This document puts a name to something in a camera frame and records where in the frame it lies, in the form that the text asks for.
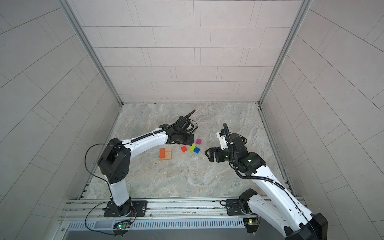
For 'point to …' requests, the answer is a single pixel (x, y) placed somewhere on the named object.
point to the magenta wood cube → (199, 141)
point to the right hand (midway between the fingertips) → (212, 152)
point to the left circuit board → (121, 226)
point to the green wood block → (192, 148)
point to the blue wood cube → (197, 150)
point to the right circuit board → (250, 221)
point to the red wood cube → (184, 149)
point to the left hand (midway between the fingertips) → (195, 139)
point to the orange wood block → (162, 153)
